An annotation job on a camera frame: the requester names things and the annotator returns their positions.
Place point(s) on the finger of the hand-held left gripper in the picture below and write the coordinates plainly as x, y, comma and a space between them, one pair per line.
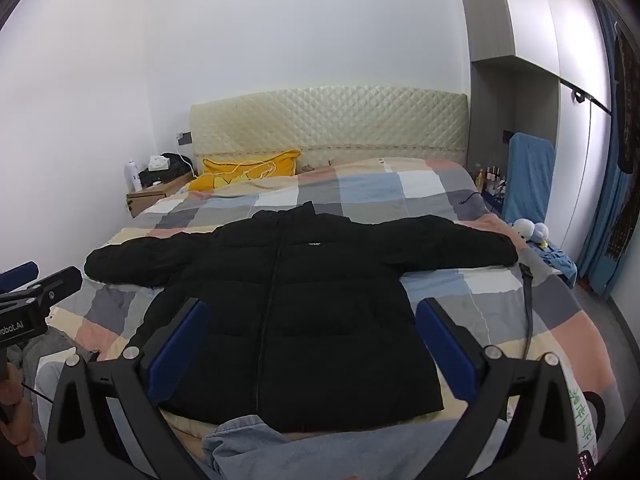
20, 274
57, 282

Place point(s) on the person's blue jeans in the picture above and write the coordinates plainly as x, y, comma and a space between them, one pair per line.
310, 455

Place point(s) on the cream quilted headboard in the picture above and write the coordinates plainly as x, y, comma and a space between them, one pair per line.
325, 120

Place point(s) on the wall socket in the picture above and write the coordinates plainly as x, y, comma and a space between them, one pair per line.
184, 138

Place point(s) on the patchwork checked quilt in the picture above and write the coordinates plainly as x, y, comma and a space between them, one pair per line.
425, 185

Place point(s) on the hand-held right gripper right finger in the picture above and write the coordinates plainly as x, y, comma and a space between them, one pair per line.
445, 350

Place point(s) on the blue curtain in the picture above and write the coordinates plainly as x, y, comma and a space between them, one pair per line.
607, 220

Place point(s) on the person's left hand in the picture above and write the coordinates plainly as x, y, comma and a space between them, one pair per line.
22, 440

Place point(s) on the black puffer jacket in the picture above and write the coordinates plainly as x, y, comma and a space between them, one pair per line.
300, 310

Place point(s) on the white and blue plush toy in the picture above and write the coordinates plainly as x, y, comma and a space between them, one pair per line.
527, 230

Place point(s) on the black hanging rail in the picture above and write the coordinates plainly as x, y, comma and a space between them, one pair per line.
590, 97

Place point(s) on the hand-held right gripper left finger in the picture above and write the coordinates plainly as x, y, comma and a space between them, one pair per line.
180, 342

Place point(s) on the white box with green print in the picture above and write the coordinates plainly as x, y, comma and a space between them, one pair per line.
582, 425

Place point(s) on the grey cloth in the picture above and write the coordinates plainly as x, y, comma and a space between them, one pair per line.
50, 355

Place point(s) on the yellow pillow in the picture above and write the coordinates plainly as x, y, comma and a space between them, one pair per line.
240, 172

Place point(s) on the black bag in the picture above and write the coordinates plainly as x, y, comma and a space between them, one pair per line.
172, 170

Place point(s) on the blue towel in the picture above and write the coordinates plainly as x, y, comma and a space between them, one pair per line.
530, 180

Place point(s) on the crumpled blue cloth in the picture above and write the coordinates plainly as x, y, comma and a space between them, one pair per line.
557, 260

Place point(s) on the white tissue box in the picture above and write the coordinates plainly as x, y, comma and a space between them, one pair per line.
157, 163

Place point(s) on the wooden nightstand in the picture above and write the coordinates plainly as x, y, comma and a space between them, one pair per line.
150, 199

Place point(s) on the dark patterned hanging cloth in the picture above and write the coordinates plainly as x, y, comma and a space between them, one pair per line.
629, 110

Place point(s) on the white bottle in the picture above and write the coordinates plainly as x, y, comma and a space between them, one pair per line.
134, 177

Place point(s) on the row of small bottles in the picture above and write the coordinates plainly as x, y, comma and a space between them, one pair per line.
490, 177

